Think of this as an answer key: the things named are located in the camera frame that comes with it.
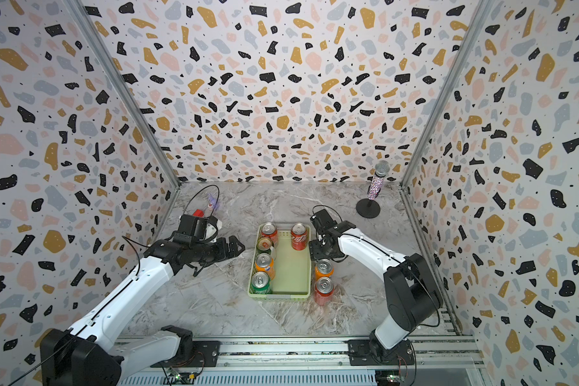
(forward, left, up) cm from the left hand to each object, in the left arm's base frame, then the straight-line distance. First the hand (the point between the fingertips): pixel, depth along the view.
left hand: (236, 249), depth 80 cm
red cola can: (+11, -10, -5) cm, 15 cm away
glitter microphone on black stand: (+30, -54, -16) cm, 64 cm away
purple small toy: (+31, +18, -12) cm, 38 cm away
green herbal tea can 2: (-2, -29, -4) cm, 30 cm away
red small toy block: (+27, +25, -14) cm, 39 cm away
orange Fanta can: (-3, -9, -5) cm, 11 cm away
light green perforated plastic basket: (-3, -18, -18) cm, 26 cm away
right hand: (+3, -29, -9) cm, 30 cm away
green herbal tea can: (+4, -8, -5) cm, 10 cm away
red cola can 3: (-12, -28, -6) cm, 31 cm away
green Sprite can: (-9, -8, -5) cm, 14 cm away
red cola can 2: (+9, -20, -6) cm, 23 cm away
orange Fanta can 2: (-4, -29, -6) cm, 30 cm away
